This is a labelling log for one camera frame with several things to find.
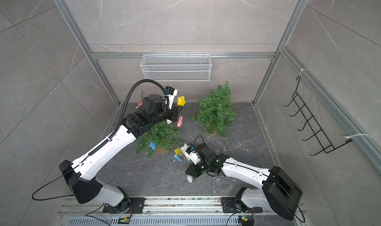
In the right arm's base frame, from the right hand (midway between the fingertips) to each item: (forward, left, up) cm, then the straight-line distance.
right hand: (188, 172), depth 78 cm
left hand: (+23, +2, +29) cm, 37 cm away
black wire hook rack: (+14, -59, +24) cm, 65 cm away
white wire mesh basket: (+64, +20, +24) cm, 71 cm away
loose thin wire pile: (-3, -18, -8) cm, 20 cm away
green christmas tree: (+17, +14, +11) cm, 24 cm away
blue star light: (+10, +18, +11) cm, 24 cm away
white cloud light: (-2, 0, -4) cm, 4 cm away
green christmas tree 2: (+26, -16, +20) cm, 37 cm away
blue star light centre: (+9, +7, -2) cm, 11 cm away
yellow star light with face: (+14, +7, -4) cm, 16 cm away
